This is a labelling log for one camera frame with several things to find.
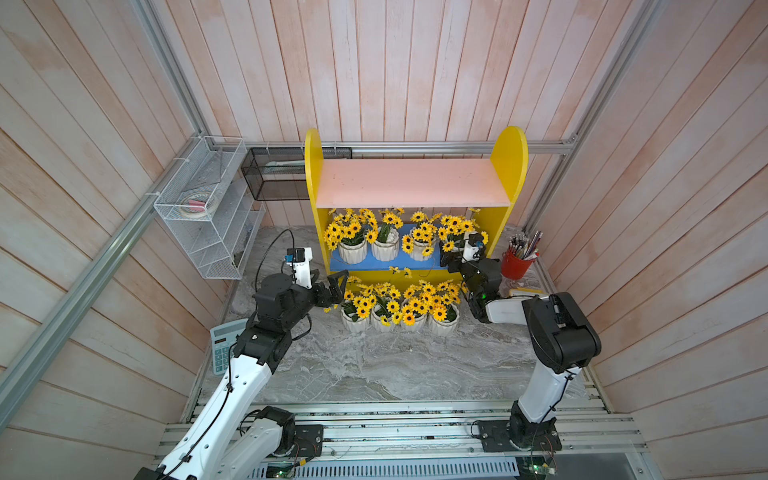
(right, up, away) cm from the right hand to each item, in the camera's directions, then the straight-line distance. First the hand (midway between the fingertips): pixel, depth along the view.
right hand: (453, 238), depth 92 cm
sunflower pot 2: (-13, -18, -11) cm, 25 cm away
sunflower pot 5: (-32, +1, -8) cm, 33 cm away
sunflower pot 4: (-30, -20, -8) cm, 37 cm away
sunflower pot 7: (-11, -1, -9) cm, 14 cm away
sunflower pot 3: (-21, -19, -6) cm, 29 cm away
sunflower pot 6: (-21, -3, -4) cm, 22 cm away
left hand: (-35, -11, -19) cm, 41 cm away
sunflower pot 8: (-2, +2, -9) cm, 9 cm away
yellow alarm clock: (+28, -18, +11) cm, 35 cm away
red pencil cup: (+25, -5, +6) cm, 26 cm away
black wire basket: (-54, +20, -2) cm, 58 cm away
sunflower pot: (-6, -20, -12) cm, 24 cm away
